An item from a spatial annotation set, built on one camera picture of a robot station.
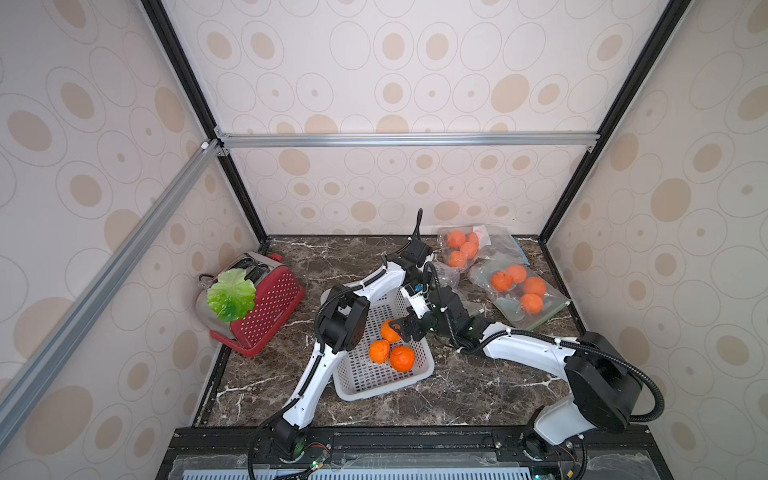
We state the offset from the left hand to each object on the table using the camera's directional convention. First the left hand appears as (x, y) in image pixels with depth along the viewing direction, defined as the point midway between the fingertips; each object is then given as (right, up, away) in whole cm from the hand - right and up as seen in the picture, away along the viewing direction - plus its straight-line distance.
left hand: (436, 280), depth 101 cm
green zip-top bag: (+12, -1, +4) cm, 13 cm away
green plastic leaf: (-57, -3, -24) cm, 62 cm away
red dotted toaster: (-49, -3, -14) cm, 51 cm away
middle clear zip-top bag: (+9, +11, +5) cm, 15 cm away
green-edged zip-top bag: (+29, -5, 0) cm, 29 cm away
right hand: (-10, -8, -17) cm, 21 cm away
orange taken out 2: (-12, -20, -20) cm, 31 cm away
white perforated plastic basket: (-25, -26, -16) cm, 40 cm away
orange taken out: (-19, -19, -18) cm, 32 cm away
